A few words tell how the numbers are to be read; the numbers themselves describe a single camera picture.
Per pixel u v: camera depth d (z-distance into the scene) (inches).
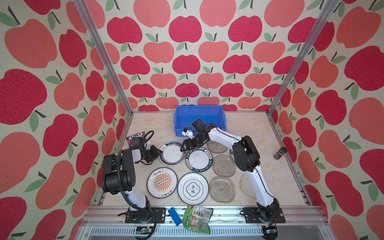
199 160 36.8
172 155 37.8
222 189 32.5
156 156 34.2
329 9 27.5
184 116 46.8
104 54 34.0
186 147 34.5
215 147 38.6
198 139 33.8
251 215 28.2
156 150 35.0
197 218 28.4
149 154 33.1
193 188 32.4
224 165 36.3
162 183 33.3
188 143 34.0
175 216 28.9
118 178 17.9
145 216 26.8
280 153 34.9
